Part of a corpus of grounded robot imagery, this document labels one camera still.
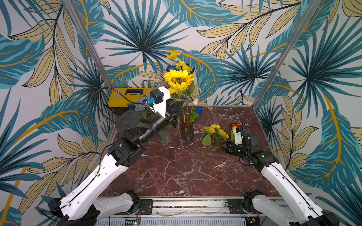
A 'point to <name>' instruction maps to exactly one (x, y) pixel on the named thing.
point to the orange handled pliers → (238, 125)
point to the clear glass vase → (165, 135)
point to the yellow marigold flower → (212, 126)
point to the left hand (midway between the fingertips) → (184, 100)
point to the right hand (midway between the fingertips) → (225, 145)
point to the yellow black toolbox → (120, 98)
